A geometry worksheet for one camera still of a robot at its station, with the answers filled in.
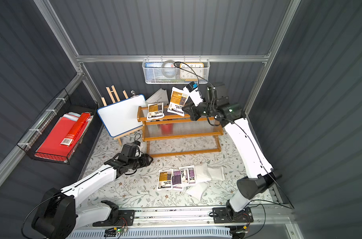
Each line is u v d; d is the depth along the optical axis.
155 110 0.80
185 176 0.84
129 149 0.67
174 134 1.09
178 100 0.67
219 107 0.50
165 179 0.84
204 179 0.85
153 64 0.88
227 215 0.68
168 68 0.89
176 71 0.87
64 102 0.78
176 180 0.83
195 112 0.58
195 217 0.75
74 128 0.73
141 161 0.76
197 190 0.82
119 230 0.70
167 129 1.04
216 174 0.88
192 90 0.56
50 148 0.71
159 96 0.96
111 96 0.87
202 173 0.87
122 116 0.93
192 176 0.85
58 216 0.40
